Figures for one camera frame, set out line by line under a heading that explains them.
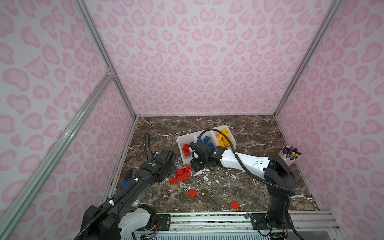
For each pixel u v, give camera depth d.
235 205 0.78
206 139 1.03
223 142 0.99
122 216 0.53
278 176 0.46
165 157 0.64
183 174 0.88
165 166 0.60
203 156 0.66
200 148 0.66
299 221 0.75
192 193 0.82
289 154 0.82
